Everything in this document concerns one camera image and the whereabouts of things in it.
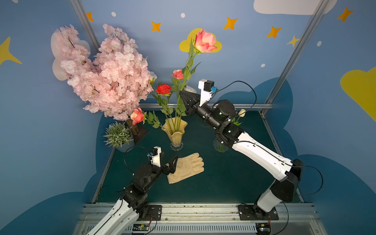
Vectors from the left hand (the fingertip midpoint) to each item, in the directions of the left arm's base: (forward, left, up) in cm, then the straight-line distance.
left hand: (170, 153), depth 75 cm
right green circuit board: (-30, -48, -21) cm, 61 cm away
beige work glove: (+1, -8, -19) cm, 21 cm away
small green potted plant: (+13, +33, -3) cm, 35 cm away
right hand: (+11, -7, +32) cm, 35 cm away
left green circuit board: (-31, +14, -20) cm, 39 cm away
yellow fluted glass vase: (+20, 0, -4) cm, 20 cm away
